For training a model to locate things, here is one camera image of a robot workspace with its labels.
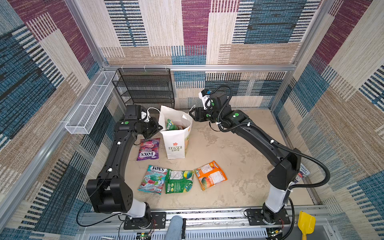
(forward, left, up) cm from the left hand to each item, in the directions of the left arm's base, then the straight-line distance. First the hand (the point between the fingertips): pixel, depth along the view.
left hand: (163, 124), depth 79 cm
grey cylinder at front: (-43, -7, -22) cm, 49 cm away
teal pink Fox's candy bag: (-21, +6, -23) cm, 32 cm away
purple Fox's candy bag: (-1, +13, -23) cm, 26 cm away
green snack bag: (-22, -7, -23) cm, 33 cm away
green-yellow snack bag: (+3, -3, -5) cm, 7 cm away
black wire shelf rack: (+39, +16, -5) cm, 42 cm away
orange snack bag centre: (-19, -24, -23) cm, 38 cm away
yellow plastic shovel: (-42, -68, -24) cm, 84 cm away
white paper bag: (-6, -6, -7) cm, 11 cm away
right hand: (+2, -16, +5) cm, 17 cm away
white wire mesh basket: (+24, +50, -6) cm, 56 cm away
